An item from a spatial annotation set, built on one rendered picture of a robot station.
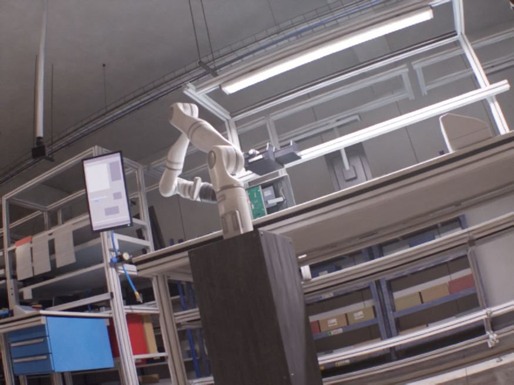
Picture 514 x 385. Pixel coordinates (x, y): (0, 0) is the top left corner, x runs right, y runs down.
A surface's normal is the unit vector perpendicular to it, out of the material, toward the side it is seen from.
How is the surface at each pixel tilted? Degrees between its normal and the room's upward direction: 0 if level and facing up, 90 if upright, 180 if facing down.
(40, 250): 88
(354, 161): 97
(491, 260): 90
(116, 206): 101
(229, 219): 90
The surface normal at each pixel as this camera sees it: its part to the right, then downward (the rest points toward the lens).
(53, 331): 0.88, -0.31
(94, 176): 0.03, -0.14
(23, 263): -0.41, -0.22
